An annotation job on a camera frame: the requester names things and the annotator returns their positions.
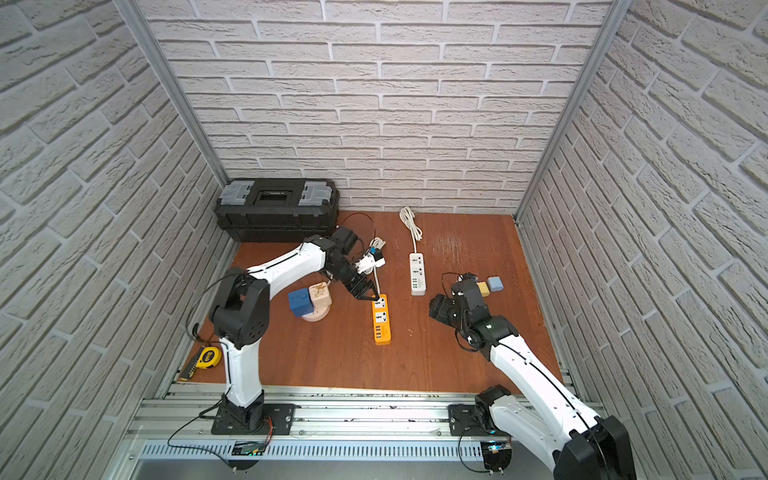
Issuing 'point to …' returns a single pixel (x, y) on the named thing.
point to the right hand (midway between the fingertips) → (443, 306)
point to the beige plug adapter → (320, 295)
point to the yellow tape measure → (206, 357)
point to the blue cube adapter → (300, 302)
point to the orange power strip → (381, 320)
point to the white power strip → (417, 274)
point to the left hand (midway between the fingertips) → (375, 288)
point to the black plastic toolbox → (278, 210)
